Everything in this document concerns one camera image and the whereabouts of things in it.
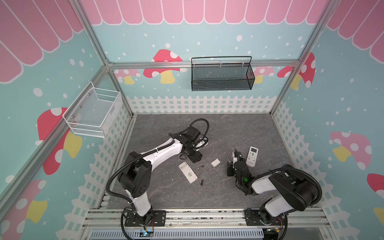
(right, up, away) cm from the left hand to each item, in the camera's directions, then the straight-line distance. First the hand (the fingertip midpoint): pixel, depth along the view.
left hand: (194, 157), depth 88 cm
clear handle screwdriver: (+22, -4, +5) cm, 23 cm away
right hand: (+21, -5, +6) cm, 22 cm away
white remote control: (-2, -11, -1) cm, 11 cm away
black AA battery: (+4, -7, +4) cm, 9 cm away
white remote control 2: (+36, -1, +6) cm, 37 cm away
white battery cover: (+13, -5, +7) cm, 16 cm away
